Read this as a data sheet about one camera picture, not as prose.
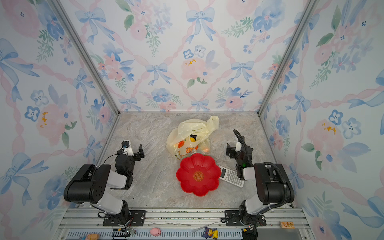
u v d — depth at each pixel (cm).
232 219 73
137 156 82
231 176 87
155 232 69
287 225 72
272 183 46
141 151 85
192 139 93
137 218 74
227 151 88
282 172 49
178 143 91
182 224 73
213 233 69
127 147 77
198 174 89
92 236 67
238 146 82
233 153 84
